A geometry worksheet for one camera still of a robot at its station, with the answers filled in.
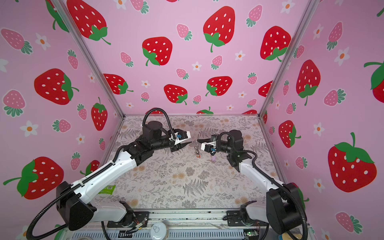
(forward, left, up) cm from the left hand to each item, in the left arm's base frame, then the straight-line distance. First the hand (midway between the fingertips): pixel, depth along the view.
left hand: (188, 134), depth 71 cm
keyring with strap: (-2, -4, -13) cm, 14 cm away
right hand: (+1, -5, -4) cm, 7 cm away
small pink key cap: (+4, -15, -32) cm, 35 cm away
